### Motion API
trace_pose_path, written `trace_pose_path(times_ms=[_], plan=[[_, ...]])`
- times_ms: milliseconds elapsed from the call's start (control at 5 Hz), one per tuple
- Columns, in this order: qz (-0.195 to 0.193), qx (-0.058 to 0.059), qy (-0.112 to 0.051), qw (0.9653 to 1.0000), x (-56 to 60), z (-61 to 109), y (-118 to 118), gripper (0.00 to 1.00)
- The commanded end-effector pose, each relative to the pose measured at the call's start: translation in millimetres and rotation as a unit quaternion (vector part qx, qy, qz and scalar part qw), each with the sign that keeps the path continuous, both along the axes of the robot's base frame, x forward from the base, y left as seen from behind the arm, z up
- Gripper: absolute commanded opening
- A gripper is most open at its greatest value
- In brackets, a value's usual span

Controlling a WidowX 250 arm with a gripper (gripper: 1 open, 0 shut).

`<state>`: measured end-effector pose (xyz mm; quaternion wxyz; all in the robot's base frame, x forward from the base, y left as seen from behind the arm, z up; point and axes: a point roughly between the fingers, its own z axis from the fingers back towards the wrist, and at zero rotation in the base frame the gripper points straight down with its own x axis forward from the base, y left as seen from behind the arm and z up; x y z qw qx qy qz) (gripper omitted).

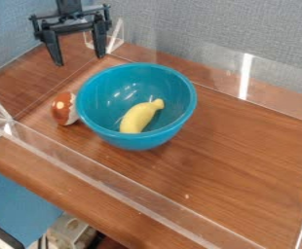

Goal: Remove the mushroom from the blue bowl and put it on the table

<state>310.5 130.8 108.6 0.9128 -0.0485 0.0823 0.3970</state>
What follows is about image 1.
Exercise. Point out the clear acrylic barrier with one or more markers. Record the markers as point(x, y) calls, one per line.
point(243, 75)
point(134, 214)

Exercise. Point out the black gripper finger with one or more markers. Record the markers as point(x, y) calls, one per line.
point(50, 39)
point(100, 35)

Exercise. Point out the clear acrylic back barrier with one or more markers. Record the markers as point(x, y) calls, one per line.
point(243, 75)

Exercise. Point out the white power strip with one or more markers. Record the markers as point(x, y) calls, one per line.
point(70, 233)

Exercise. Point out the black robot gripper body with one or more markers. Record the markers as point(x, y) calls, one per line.
point(73, 18)

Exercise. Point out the clear acrylic front barrier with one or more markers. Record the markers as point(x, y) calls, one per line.
point(134, 214)

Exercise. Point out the blue plastic bowl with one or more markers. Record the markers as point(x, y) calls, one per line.
point(122, 86)

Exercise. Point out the yellow toy banana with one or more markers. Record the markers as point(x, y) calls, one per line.
point(140, 116)

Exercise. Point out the clear acrylic corner bracket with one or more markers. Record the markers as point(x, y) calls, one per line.
point(116, 40)

